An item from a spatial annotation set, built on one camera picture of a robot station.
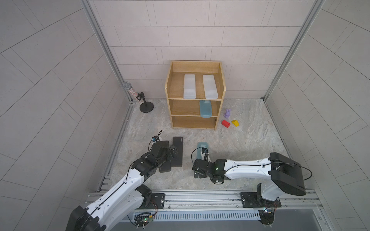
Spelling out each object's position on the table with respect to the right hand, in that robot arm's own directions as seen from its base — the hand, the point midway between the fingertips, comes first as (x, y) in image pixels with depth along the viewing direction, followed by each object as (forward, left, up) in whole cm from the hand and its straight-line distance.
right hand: (200, 172), depth 82 cm
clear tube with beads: (+42, +39, +32) cm, 66 cm away
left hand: (+11, +14, +9) cm, 20 cm away
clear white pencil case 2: (+31, -9, +34) cm, 47 cm away
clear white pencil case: (+37, +3, +33) cm, 50 cm away
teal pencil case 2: (+31, -6, +19) cm, 37 cm away
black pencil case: (+3, +19, +2) cm, 19 cm away
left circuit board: (-20, +28, +3) cm, 35 cm away
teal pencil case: (+16, -1, +3) cm, 16 cm away
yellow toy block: (+32, -29, +2) cm, 43 cm away
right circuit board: (-22, -30, -1) cm, 38 cm away
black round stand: (+49, +37, +6) cm, 62 cm away
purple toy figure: (+38, -23, +6) cm, 45 cm away
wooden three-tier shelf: (+29, +7, +19) cm, 35 cm away
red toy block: (+32, -21, +2) cm, 38 cm away
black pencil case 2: (+13, +14, +2) cm, 19 cm away
